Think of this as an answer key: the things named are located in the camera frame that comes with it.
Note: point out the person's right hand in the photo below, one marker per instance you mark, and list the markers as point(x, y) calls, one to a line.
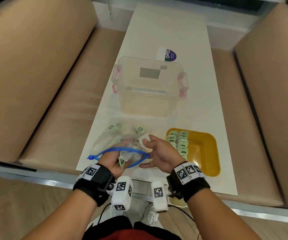
point(164, 154)

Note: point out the person's left hand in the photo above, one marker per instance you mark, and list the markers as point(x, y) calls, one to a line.
point(109, 162)

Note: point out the clear zip bag with tea bags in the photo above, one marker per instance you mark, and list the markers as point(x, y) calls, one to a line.
point(104, 144)

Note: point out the tea bags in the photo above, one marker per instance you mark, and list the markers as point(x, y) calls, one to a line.
point(139, 129)
point(180, 144)
point(126, 156)

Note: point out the yellow tray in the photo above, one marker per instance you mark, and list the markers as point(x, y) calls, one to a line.
point(204, 154)

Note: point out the person's left forearm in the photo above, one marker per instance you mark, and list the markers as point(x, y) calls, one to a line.
point(64, 217)

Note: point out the person's left white shoe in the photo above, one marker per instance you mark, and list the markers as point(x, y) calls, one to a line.
point(114, 213)

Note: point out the person's white shoe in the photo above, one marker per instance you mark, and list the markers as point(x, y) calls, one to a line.
point(114, 213)
point(151, 214)

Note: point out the person's right white shoe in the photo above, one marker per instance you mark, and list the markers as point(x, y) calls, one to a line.
point(151, 214)

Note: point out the person's black trousers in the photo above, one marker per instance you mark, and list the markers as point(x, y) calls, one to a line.
point(104, 224)

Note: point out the person's red shirt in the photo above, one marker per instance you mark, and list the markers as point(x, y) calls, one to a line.
point(134, 236)

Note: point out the black left wristband with markers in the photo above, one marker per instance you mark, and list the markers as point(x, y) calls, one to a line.
point(96, 182)

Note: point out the black wristband with markers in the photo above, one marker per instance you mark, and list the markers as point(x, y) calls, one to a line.
point(96, 182)
point(194, 187)

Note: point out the marker cube on right wrist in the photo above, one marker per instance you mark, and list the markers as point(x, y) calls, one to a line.
point(159, 197)

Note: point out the black right wristband with markers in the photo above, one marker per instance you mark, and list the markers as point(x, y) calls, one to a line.
point(194, 187)

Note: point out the small white bin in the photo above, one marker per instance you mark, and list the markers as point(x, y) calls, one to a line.
point(179, 202)

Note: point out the clear storage box pink latches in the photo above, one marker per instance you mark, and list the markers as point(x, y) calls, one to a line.
point(149, 102)

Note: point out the grey rectangular label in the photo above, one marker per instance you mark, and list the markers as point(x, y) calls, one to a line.
point(149, 73)

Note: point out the white and purple sticker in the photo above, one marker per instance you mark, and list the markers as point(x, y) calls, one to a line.
point(166, 54)

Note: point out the beige bench seat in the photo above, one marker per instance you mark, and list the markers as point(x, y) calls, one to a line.
point(39, 84)
point(271, 109)

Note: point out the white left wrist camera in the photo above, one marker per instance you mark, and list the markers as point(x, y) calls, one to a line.
point(121, 194)

